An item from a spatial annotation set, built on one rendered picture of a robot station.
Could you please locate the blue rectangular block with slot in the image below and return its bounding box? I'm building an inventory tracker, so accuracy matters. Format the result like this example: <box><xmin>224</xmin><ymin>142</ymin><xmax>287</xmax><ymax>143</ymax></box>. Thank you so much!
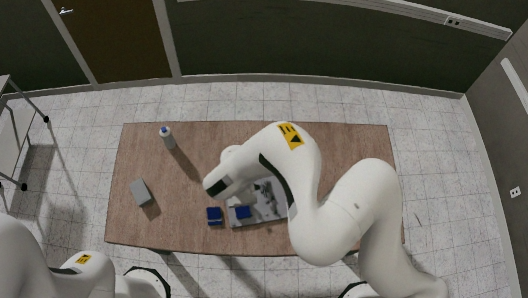
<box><xmin>206</xmin><ymin>207</ymin><xmax>222</xmax><ymax>226</ymax></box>

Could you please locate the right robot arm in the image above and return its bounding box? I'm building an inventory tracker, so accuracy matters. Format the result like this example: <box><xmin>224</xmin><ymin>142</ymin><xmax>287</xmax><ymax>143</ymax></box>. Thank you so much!
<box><xmin>203</xmin><ymin>121</ymin><xmax>448</xmax><ymax>298</ymax></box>

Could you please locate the blue rectangular plate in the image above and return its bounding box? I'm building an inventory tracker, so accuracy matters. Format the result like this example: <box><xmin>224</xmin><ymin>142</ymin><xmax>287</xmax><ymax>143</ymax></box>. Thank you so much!
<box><xmin>235</xmin><ymin>205</ymin><xmax>251</xmax><ymax>220</ymax></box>

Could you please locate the white bottle with blue cap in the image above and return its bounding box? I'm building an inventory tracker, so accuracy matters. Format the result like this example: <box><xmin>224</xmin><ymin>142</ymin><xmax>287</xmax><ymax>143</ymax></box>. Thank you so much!
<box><xmin>159</xmin><ymin>126</ymin><xmax>176</xmax><ymax>149</ymax></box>

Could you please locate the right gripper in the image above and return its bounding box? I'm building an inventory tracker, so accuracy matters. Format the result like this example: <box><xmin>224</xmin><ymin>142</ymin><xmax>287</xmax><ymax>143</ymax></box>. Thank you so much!
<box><xmin>249</xmin><ymin>183</ymin><xmax>260</xmax><ymax>194</ymax></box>

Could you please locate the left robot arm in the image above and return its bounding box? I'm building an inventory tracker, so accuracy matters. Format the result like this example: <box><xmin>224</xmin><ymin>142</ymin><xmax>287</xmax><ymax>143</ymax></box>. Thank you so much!
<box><xmin>0</xmin><ymin>213</ymin><xmax>167</xmax><ymax>298</ymax></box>

